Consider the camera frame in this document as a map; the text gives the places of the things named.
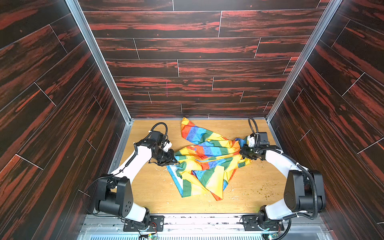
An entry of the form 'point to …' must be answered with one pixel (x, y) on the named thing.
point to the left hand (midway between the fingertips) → (177, 161)
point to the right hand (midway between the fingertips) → (243, 150)
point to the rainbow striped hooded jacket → (210, 165)
